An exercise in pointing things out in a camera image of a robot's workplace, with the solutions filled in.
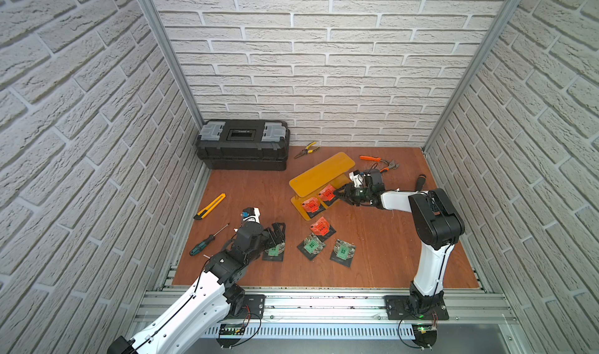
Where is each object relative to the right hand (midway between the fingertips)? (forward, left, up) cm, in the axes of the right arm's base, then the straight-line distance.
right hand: (337, 193), depth 98 cm
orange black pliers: (+18, -30, -4) cm, 36 cm away
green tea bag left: (-21, +13, -4) cm, 25 cm away
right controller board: (-51, -21, -6) cm, 55 cm away
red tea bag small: (+1, +4, -2) cm, 5 cm away
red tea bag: (-14, +8, -4) cm, 17 cm away
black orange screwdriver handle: (+5, -39, -2) cm, 39 cm away
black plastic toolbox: (+18, +39, +14) cm, 46 cm away
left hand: (-17, +24, +8) cm, 31 cm away
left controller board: (-47, +40, -6) cm, 62 cm away
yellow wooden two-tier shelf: (+4, +1, +10) cm, 11 cm away
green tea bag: (-23, +27, -4) cm, 35 cm away
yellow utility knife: (-2, +55, -2) cm, 55 cm away
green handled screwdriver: (-18, +54, -1) cm, 57 cm away
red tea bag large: (-5, +11, -2) cm, 13 cm away
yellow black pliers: (+29, +12, -2) cm, 31 cm away
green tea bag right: (-24, +1, -4) cm, 25 cm away
